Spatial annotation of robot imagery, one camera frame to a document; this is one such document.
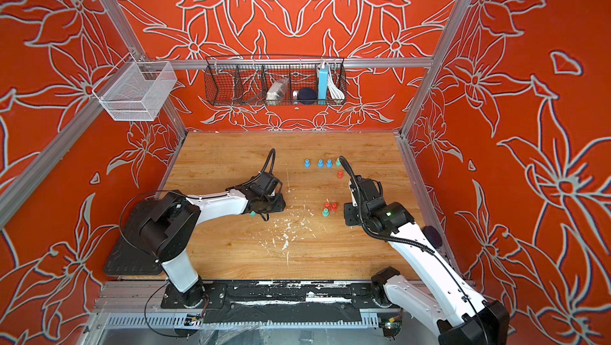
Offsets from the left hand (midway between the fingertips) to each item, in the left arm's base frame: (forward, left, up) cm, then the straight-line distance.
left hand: (285, 204), depth 93 cm
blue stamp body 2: (+20, -14, +2) cm, 24 cm away
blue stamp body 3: (+20, -18, +2) cm, 27 cm away
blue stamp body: (+20, -8, +1) cm, 21 cm away
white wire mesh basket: (+28, +61, +31) cm, 74 cm away
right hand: (-8, -22, +13) cm, 27 cm away
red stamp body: (+15, -22, +1) cm, 27 cm away
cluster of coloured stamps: (-1, -17, +2) cm, 17 cm away
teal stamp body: (+22, -22, 0) cm, 31 cm away
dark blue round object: (+37, -6, +26) cm, 45 cm away
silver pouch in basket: (+34, +6, +30) cm, 46 cm away
